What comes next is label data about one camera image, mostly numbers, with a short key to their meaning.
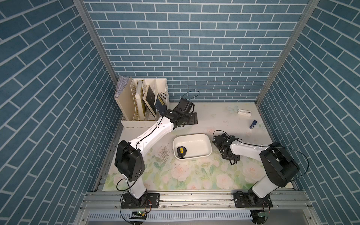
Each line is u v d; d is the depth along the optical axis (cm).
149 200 72
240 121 110
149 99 99
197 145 95
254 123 98
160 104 105
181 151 89
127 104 92
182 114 62
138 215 72
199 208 72
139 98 89
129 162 44
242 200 74
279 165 46
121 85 89
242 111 114
